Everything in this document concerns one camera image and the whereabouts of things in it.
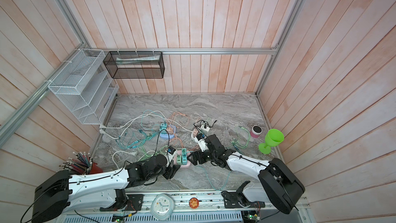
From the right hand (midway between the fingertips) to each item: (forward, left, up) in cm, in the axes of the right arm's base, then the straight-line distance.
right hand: (193, 155), depth 85 cm
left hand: (-7, +10, +1) cm, 12 cm away
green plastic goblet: (+7, -42, +10) cm, 44 cm away
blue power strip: (+14, +18, -6) cm, 24 cm away
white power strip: (+15, -8, +4) cm, 17 cm away
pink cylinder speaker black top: (+16, -38, +1) cm, 41 cm away
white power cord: (+17, +51, -4) cm, 54 cm away
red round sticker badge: (-22, -1, -3) cm, 23 cm away
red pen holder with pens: (-9, +55, +8) cm, 56 cm away
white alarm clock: (-25, +13, 0) cm, 28 cm away
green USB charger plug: (-4, +7, +3) cm, 9 cm away
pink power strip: (+1, +8, +2) cm, 8 cm away
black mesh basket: (+56, +43, +21) cm, 73 cm away
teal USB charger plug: (-3, +5, +4) cm, 7 cm away
